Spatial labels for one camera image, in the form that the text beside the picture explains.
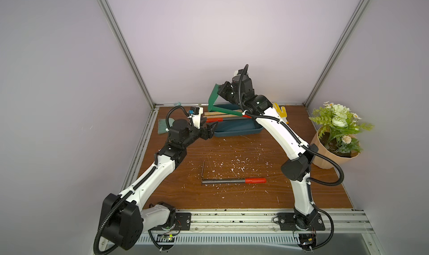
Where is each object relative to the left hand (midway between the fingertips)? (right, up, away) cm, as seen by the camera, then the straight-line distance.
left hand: (214, 120), depth 74 cm
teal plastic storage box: (+14, -5, +36) cm, 39 cm away
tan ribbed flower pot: (+62, -13, +7) cm, 64 cm away
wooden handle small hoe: (+2, +4, +19) cm, 20 cm away
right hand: (+1, +17, -1) cm, 17 cm away
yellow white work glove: (+47, +5, +43) cm, 63 cm away
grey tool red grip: (+3, +1, +28) cm, 28 cm away
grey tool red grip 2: (+8, -31, +9) cm, 33 cm away
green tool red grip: (-2, +9, +3) cm, 10 cm away
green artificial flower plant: (+55, -3, -2) cm, 55 cm away
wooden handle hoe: (+5, +2, +26) cm, 26 cm away
